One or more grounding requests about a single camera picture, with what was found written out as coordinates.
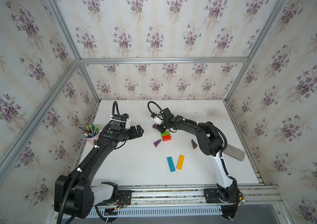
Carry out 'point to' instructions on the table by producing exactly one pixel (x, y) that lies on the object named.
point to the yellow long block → (180, 162)
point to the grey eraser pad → (234, 152)
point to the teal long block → (171, 164)
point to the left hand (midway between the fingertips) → (137, 132)
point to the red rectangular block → (166, 138)
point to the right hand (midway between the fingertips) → (159, 126)
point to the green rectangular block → (167, 133)
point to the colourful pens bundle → (90, 130)
